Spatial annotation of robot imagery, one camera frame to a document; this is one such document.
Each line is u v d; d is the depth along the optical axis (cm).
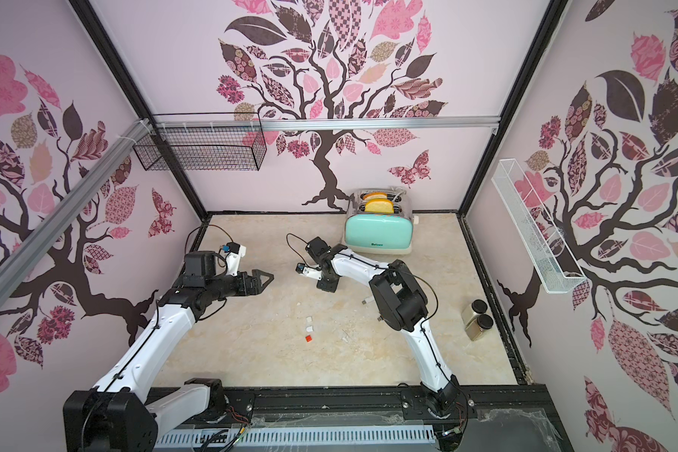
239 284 71
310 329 88
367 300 94
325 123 93
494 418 72
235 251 74
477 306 83
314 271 89
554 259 66
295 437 70
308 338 86
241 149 83
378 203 96
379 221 96
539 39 73
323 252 76
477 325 80
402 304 56
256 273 71
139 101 84
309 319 90
